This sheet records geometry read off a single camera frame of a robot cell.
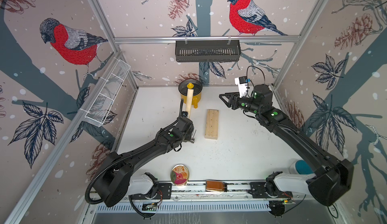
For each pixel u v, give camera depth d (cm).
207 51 105
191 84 103
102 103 86
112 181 41
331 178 37
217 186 73
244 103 62
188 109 81
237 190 75
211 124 95
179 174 76
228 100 67
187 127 67
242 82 62
